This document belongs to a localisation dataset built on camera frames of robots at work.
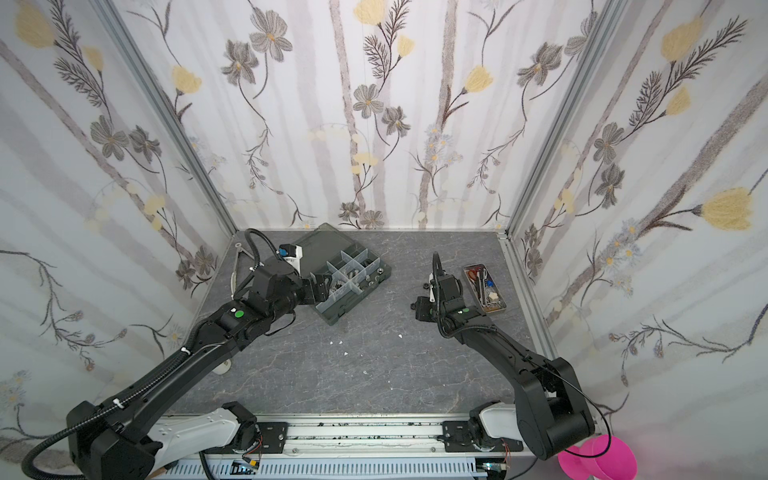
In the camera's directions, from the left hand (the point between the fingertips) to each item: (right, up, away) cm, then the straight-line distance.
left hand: (315, 271), depth 76 cm
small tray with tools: (+52, -7, +25) cm, 58 cm away
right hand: (+27, -9, +11) cm, 31 cm away
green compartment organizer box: (+7, -1, +30) cm, 31 cm away
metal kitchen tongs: (-35, -5, +26) cm, 44 cm away
